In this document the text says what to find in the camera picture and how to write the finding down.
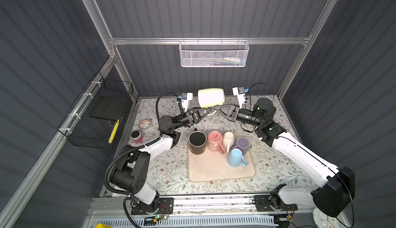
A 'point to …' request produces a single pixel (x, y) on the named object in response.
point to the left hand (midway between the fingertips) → (211, 112)
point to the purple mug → (243, 143)
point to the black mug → (197, 142)
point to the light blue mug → (235, 158)
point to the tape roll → (145, 123)
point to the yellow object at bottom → (102, 225)
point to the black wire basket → (91, 121)
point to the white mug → (228, 140)
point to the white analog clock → (322, 220)
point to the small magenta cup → (136, 135)
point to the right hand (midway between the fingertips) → (216, 111)
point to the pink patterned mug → (214, 144)
